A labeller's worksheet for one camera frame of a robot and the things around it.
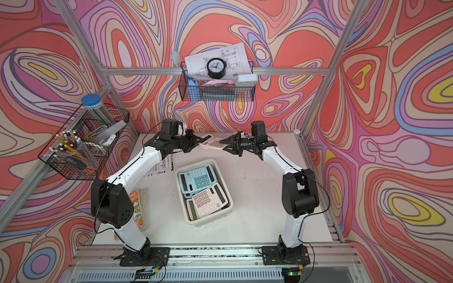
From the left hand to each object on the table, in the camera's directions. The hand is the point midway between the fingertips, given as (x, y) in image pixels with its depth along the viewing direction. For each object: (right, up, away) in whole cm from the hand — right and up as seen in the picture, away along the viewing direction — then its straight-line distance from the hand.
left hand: (205, 138), depth 83 cm
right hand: (+8, -4, -3) cm, 9 cm away
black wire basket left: (-52, +6, -6) cm, 53 cm away
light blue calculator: (-5, -20, +1) cm, 21 cm away
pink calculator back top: (+3, -2, +1) cm, 4 cm away
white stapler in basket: (-40, 0, -11) cm, 41 cm away
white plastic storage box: (+7, -20, 0) cm, 21 cm away
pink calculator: (-5, -33, -5) cm, 34 cm away
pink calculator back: (+3, -28, -5) cm, 29 cm away
